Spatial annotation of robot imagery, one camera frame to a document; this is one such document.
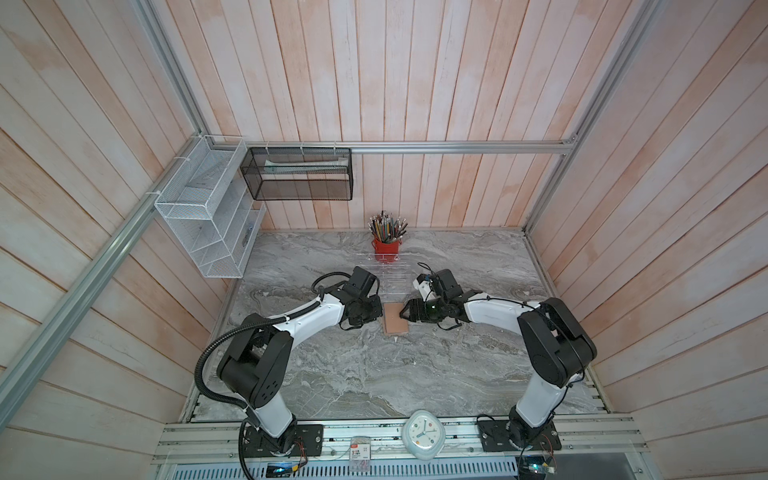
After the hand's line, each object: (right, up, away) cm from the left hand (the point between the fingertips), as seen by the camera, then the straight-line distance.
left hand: (379, 318), depth 89 cm
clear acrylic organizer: (+5, +13, +18) cm, 23 cm away
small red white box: (-5, -29, -19) cm, 35 cm away
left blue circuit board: (-24, -33, -19) cm, 45 cm away
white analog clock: (+11, -25, -18) cm, 33 cm away
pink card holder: (+5, -2, +4) cm, 6 cm away
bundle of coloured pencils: (+3, +29, +12) cm, 31 cm away
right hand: (+9, 0, +4) cm, 10 cm away
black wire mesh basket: (-29, +49, +15) cm, 59 cm away
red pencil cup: (+3, +20, +16) cm, 26 cm away
